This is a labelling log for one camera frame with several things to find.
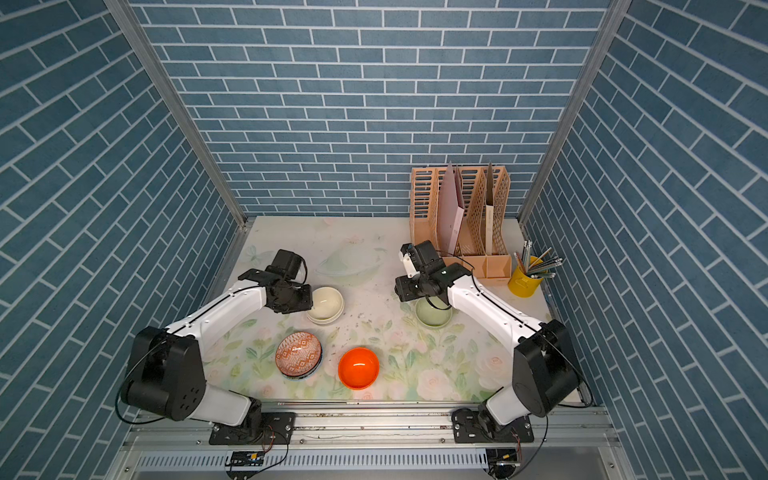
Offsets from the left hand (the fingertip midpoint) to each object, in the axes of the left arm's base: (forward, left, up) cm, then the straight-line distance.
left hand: (315, 302), depth 88 cm
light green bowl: (0, -34, -7) cm, 35 cm away
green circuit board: (-37, +12, -11) cm, 41 cm away
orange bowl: (-17, -14, -6) cm, 23 cm away
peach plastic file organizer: (+35, -54, +14) cm, 66 cm away
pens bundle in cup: (+11, -70, +4) cm, 71 cm away
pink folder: (+27, -42, +13) cm, 52 cm away
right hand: (+2, -27, +6) cm, 28 cm away
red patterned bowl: (-14, +3, -4) cm, 15 cm away
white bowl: (-5, -3, -2) cm, 6 cm away
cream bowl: (+2, -3, -3) cm, 5 cm away
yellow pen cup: (+7, -64, 0) cm, 64 cm away
